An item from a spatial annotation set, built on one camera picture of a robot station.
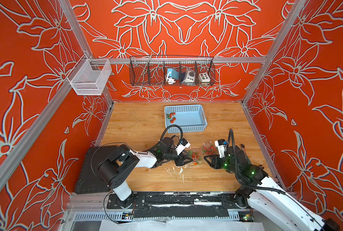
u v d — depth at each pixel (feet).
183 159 2.43
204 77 3.11
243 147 3.03
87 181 2.47
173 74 2.94
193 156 2.87
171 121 3.48
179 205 2.39
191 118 3.53
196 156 2.87
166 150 2.34
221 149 2.24
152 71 3.30
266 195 1.65
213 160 2.22
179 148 2.45
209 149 2.95
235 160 1.87
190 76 2.97
